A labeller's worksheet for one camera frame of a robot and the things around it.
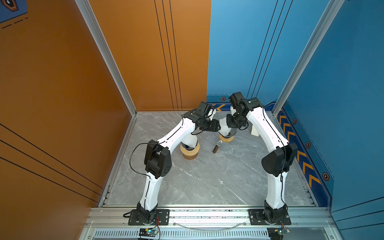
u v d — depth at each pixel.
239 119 0.71
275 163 0.51
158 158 0.53
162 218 0.74
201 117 0.70
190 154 0.87
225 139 0.89
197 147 0.87
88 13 0.71
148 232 0.71
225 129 0.89
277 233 0.70
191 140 0.85
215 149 0.92
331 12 0.71
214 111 0.83
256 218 0.72
